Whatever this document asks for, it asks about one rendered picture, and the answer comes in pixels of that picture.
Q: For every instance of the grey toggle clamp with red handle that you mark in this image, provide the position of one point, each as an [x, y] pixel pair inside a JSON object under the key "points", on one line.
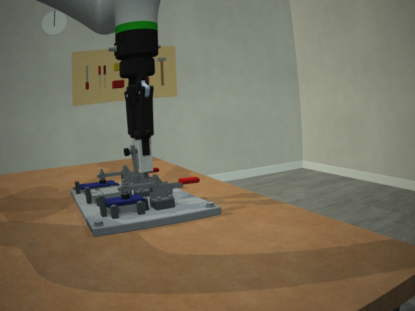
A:
{"points": [[160, 194], [125, 174]]}

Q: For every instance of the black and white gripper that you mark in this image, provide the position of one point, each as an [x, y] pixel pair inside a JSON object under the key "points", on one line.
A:
{"points": [[139, 98]]}

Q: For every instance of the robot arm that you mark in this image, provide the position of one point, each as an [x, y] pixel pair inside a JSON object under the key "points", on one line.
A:
{"points": [[135, 23]]}

